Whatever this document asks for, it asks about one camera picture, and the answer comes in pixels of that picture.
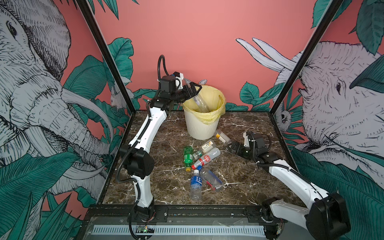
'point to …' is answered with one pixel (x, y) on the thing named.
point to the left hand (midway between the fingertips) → (198, 86)
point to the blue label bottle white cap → (196, 186)
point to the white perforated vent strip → (185, 230)
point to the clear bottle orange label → (220, 135)
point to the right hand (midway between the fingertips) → (231, 145)
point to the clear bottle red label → (213, 154)
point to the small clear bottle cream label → (205, 146)
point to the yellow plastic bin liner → (215, 100)
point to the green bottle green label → (188, 158)
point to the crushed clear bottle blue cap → (212, 181)
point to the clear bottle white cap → (202, 106)
